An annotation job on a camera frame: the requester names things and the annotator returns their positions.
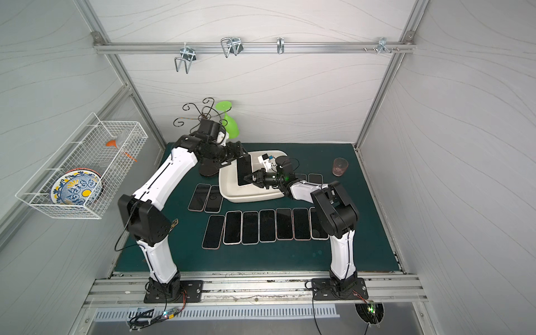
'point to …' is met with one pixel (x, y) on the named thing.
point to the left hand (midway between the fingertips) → (240, 156)
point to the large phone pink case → (284, 224)
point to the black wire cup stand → (206, 114)
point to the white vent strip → (176, 314)
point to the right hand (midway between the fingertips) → (244, 178)
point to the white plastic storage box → (229, 189)
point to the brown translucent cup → (339, 166)
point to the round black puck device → (371, 312)
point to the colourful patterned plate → (79, 186)
